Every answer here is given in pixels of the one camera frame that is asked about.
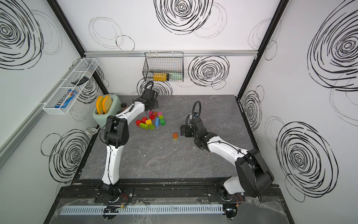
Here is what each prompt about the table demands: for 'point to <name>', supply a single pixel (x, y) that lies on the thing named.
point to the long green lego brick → (144, 125)
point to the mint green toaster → (99, 119)
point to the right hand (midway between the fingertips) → (187, 127)
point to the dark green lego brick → (162, 122)
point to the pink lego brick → (160, 114)
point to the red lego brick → (143, 120)
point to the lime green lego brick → (175, 139)
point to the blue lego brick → (157, 122)
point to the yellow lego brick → (148, 122)
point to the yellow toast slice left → (99, 109)
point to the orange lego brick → (175, 135)
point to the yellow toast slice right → (106, 103)
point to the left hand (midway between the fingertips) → (153, 104)
